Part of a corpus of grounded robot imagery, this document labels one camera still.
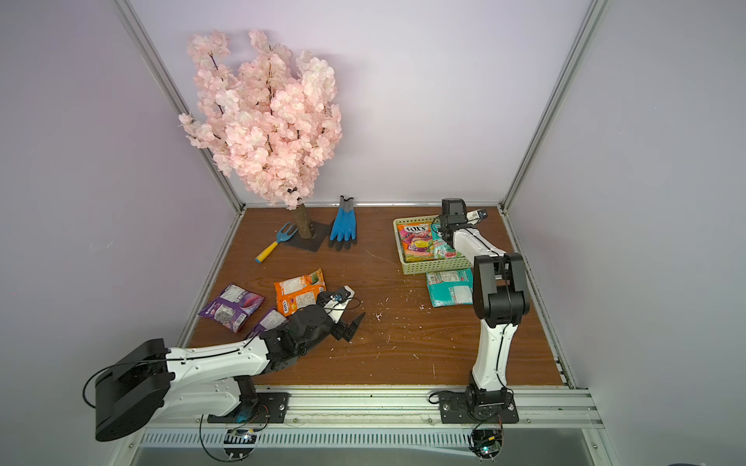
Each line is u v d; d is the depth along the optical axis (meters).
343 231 1.10
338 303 0.68
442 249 1.00
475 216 0.89
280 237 1.11
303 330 0.60
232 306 0.90
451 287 0.92
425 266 0.96
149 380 0.42
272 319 0.87
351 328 0.73
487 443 0.70
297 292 0.94
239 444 0.72
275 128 0.62
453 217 0.79
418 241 1.01
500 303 0.53
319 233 1.11
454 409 0.73
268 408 0.73
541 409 0.75
